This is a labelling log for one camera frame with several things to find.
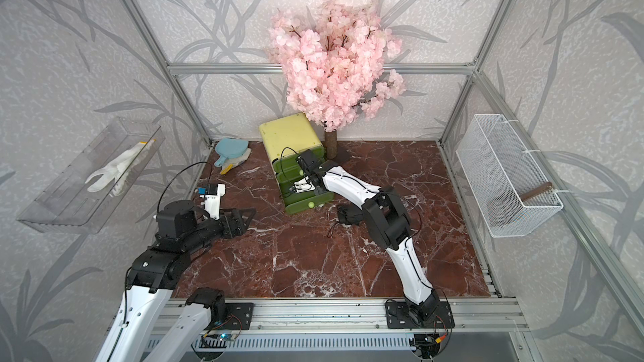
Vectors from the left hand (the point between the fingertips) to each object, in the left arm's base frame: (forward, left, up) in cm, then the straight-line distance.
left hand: (247, 211), depth 70 cm
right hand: (+26, -19, -15) cm, 36 cm away
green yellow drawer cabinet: (+33, -5, -3) cm, 33 cm away
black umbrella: (+9, -30, -19) cm, 37 cm away
